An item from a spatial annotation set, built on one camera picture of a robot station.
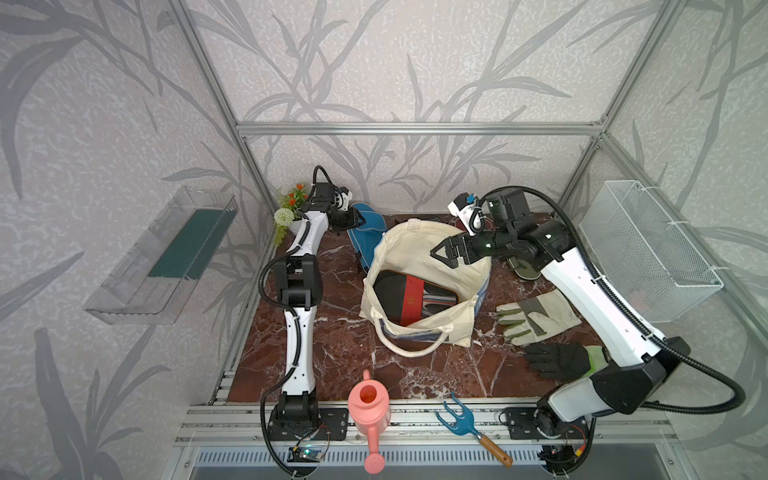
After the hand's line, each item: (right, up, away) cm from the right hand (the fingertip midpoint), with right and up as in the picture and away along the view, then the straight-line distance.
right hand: (443, 246), depth 71 cm
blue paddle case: (-23, +3, +32) cm, 40 cm away
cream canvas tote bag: (-8, -1, +16) cm, 18 cm away
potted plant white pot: (-49, +8, +28) cm, 57 cm away
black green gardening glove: (+36, -33, +12) cm, 50 cm away
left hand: (-25, +9, +35) cm, 44 cm away
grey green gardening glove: (+30, -23, +21) cm, 43 cm away
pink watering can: (-17, -36, -4) cm, 40 cm away
